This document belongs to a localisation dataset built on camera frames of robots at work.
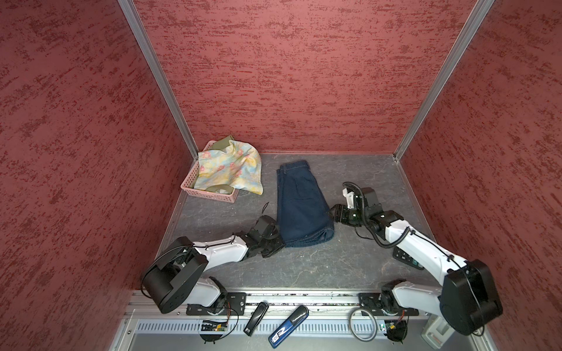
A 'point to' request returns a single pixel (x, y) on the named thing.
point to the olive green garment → (222, 143)
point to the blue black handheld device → (284, 332)
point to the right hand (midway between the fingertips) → (330, 218)
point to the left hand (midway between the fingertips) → (286, 248)
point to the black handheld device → (256, 319)
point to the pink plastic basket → (189, 182)
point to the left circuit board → (210, 325)
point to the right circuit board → (396, 330)
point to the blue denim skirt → (305, 216)
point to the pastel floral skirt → (238, 165)
